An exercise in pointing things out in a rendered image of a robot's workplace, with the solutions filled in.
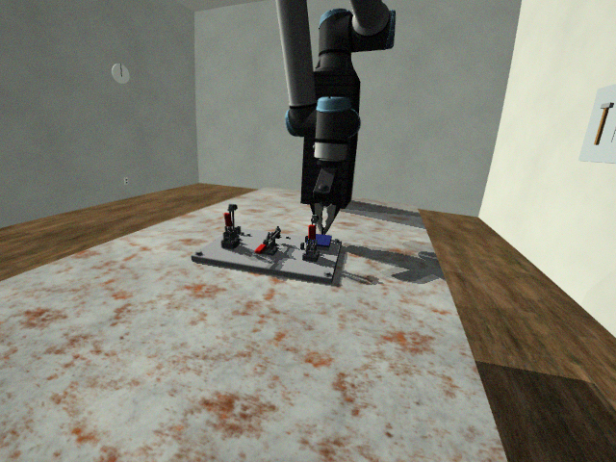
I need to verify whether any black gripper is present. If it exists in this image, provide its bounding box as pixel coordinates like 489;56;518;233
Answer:
310;159;343;235

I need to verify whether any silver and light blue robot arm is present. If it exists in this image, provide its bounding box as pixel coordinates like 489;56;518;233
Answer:
276;0;396;200

